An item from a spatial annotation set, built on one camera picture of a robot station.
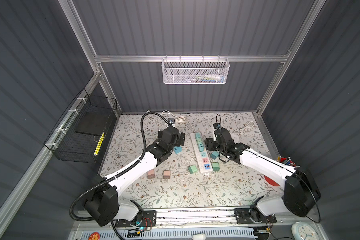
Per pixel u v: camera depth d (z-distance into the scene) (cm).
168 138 63
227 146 64
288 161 77
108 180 43
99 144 69
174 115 118
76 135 72
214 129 77
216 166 89
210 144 77
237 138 102
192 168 89
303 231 68
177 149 97
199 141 95
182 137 75
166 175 87
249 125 111
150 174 86
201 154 94
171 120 69
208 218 75
